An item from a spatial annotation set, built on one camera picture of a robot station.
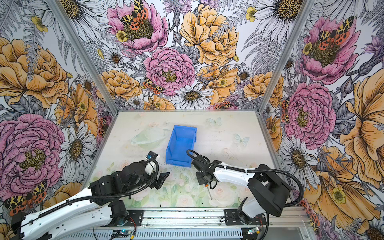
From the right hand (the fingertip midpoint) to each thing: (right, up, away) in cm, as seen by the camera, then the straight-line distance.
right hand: (204, 182), depth 86 cm
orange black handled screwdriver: (+1, -1, -2) cm, 3 cm away
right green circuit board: (+22, -17, -14) cm, 31 cm away
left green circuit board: (-39, -18, -15) cm, 45 cm away
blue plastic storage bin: (-14, +22, +21) cm, 33 cm away
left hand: (-22, +10, -13) cm, 28 cm away
